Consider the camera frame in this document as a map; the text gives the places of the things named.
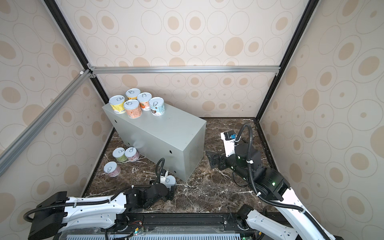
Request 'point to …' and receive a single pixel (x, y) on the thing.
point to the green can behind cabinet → (119, 153)
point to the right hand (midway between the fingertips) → (216, 149)
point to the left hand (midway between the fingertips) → (175, 186)
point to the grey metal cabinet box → (177, 136)
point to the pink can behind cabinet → (132, 154)
